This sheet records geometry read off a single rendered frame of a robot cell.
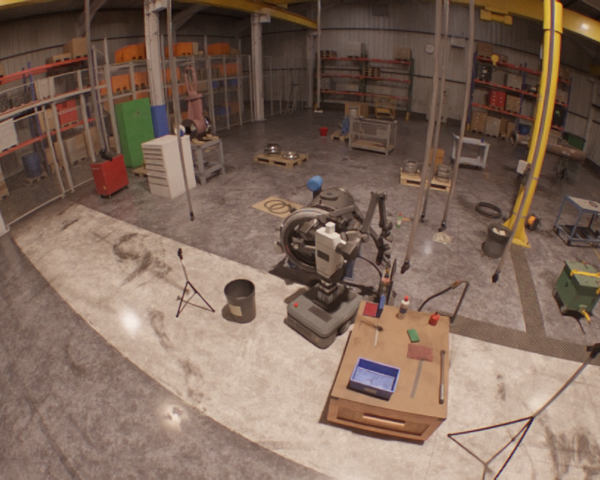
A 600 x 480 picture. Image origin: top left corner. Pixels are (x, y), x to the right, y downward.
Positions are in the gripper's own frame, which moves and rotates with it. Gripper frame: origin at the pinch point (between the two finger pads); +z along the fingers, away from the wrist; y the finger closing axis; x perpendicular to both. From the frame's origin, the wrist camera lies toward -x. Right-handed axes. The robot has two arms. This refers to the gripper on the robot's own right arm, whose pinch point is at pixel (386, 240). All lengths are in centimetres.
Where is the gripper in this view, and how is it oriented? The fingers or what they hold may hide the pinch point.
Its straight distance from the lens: 290.1
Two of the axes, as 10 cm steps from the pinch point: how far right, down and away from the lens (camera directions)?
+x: -6.0, 7.6, -2.6
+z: 3.6, 5.4, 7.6
